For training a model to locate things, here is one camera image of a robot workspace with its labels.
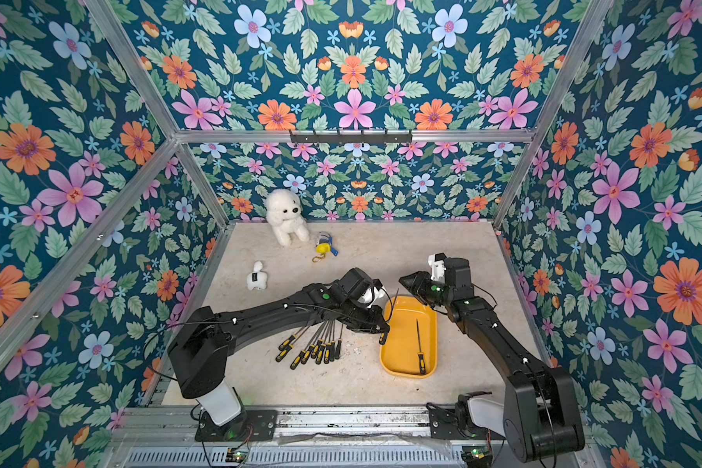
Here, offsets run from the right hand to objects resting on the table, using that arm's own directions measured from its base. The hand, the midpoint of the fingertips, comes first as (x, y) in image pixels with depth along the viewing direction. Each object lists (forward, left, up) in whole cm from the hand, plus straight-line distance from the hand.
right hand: (403, 281), depth 82 cm
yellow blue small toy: (+23, +28, -12) cm, 38 cm away
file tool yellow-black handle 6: (-14, +27, -16) cm, 34 cm away
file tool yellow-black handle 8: (-14, +22, -16) cm, 31 cm away
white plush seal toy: (+28, +42, +1) cm, 50 cm away
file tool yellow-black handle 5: (-17, +30, -16) cm, 38 cm away
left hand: (-13, +3, -4) cm, 14 cm away
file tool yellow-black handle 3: (-12, +34, -15) cm, 39 cm away
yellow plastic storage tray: (-6, -4, -18) cm, 19 cm away
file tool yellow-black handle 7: (-16, +24, -15) cm, 33 cm away
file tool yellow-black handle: (-14, +19, -16) cm, 28 cm away
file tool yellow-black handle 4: (-16, +35, -16) cm, 42 cm away
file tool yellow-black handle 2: (-16, -6, -17) cm, 24 cm away
